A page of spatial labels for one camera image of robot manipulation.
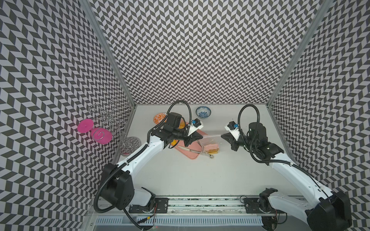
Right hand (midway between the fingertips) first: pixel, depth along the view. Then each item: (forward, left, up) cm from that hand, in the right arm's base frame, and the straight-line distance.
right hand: (224, 137), depth 77 cm
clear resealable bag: (-3, +8, -3) cm, 9 cm away
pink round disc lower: (-6, +58, +12) cm, 60 cm away
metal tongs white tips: (-3, +6, -18) cm, 19 cm away
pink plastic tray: (+6, +16, -21) cm, 27 cm away
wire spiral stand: (+23, +71, -4) cm, 75 cm away
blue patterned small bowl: (+33, +9, -17) cm, 39 cm away
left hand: (-1, +13, +1) cm, 13 cm away
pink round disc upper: (-1, +67, +13) cm, 69 cm away
